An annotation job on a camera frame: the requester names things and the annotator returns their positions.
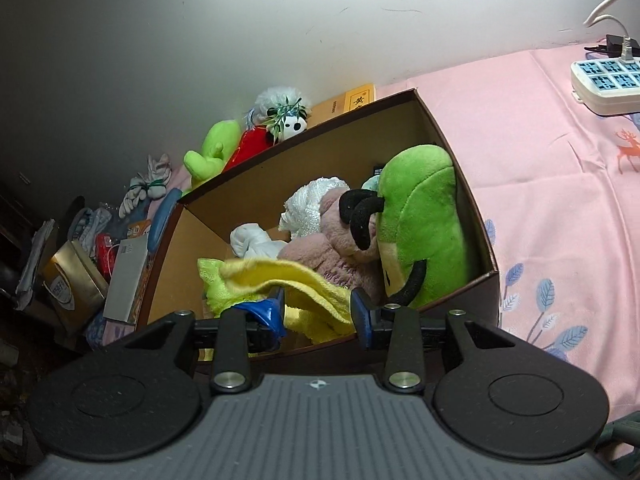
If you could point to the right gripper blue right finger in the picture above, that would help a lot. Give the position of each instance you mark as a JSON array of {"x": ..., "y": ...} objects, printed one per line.
[{"x": 366, "y": 318}]

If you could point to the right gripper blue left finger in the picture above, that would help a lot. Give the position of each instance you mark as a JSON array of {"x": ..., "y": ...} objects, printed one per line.
[{"x": 264, "y": 320}]

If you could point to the yellow fleece towel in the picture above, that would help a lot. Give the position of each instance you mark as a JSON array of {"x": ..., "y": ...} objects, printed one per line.
[{"x": 314, "y": 307}]

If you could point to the pink plush toy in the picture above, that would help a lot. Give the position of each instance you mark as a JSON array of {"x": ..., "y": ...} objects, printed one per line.
[{"x": 333, "y": 253}]

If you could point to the white knit cloth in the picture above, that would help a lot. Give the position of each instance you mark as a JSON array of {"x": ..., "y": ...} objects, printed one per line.
[{"x": 301, "y": 215}]

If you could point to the green frog plush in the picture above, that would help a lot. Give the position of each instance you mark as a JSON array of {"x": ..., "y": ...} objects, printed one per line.
[{"x": 412, "y": 219}]

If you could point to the mint green soft item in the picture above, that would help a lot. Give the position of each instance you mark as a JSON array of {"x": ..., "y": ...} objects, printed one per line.
[{"x": 372, "y": 183}]

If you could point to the brown cardboard shoe box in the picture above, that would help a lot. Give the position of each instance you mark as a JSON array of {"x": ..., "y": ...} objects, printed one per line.
[{"x": 353, "y": 147}]

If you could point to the blue oval glasses case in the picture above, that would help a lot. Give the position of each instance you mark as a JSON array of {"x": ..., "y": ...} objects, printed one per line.
[{"x": 161, "y": 218}]

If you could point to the white boxed book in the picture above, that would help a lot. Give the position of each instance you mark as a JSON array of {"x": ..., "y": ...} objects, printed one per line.
[{"x": 120, "y": 291}]

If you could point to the orange patterned book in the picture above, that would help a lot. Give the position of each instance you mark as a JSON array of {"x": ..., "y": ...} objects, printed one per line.
[{"x": 138, "y": 247}]

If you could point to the red plush toy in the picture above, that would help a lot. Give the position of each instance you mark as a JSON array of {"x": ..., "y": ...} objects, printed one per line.
[{"x": 253, "y": 142}]

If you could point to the lime green plush toy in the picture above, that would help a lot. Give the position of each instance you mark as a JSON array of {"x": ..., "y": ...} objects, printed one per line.
[{"x": 220, "y": 143}]

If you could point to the red snack packet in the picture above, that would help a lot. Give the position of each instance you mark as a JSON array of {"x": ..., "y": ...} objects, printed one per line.
[{"x": 106, "y": 252}]

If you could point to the white glove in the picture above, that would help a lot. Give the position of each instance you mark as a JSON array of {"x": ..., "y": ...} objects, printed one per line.
[{"x": 134, "y": 196}]

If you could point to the gold paper gift bag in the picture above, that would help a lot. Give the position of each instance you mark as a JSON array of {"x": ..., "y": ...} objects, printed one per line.
[{"x": 76, "y": 286}]

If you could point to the panda plush with white fur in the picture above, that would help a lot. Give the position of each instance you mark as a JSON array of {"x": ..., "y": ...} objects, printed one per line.
[{"x": 282, "y": 111}]

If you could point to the tan book with chinese text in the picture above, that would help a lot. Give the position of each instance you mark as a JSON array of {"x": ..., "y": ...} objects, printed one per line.
[{"x": 339, "y": 105}]

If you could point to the pink printed bed sheet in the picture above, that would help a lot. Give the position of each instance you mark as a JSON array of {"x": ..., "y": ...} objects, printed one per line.
[{"x": 558, "y": 204}]

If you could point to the white blue power strip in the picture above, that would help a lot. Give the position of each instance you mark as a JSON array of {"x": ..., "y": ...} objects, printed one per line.
[{"x": 607, "y": 86}]

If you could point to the black charger adapter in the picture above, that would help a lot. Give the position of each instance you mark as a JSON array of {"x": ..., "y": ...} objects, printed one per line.
[{"x": 612, "y": 46}]

